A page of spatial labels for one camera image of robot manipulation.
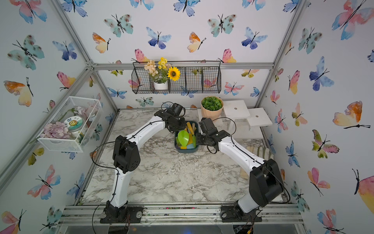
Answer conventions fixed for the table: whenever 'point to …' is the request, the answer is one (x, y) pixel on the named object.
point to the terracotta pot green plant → (212, 107)
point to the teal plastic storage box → (195, 126)
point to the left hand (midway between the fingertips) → (186, 125)
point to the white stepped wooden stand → (236, 111)
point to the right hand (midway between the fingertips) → (200, 137)
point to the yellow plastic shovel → (183, 147)
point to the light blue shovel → (190, 146)
